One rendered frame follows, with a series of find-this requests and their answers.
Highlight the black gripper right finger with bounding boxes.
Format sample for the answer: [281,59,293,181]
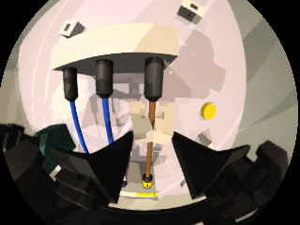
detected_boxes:
[172,131,251,200]

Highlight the yellow round disc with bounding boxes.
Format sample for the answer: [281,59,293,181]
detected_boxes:
[200,102,217,120]

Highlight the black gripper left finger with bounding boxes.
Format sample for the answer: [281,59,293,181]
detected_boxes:
[50,130,134,205]

